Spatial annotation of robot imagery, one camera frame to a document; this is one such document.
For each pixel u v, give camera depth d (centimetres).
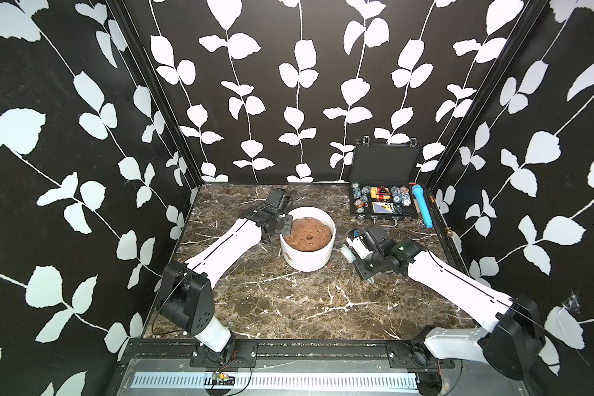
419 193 114
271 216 61
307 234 88
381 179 114
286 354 75
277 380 70
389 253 57
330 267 93
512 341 40
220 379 70
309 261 86
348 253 82
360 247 69
